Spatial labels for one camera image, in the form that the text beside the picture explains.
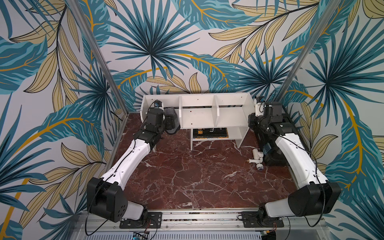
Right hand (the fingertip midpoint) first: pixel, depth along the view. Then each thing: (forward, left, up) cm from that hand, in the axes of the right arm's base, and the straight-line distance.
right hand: (251, 115), depth 80 cm
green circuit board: (-48, +58, -31) cm, 82 cm away
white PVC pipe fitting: (-11, -9, -28) cm, 32 cm away
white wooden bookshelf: (+4, +21, -5) cm, 22 cm away
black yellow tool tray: (0, +21, -15) cm, 25 cm away
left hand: (+1, +45, -2) cm, 45 cm away
